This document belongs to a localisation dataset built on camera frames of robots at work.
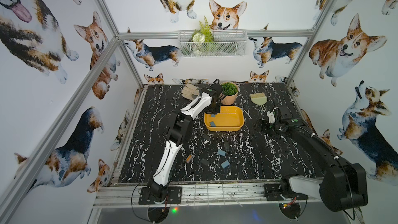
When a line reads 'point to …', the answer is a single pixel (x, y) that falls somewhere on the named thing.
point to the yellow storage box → (230, 118)
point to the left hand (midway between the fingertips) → (217, 110)
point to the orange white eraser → (188, 158)
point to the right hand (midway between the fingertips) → (259, 128)
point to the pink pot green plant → (230, 89)
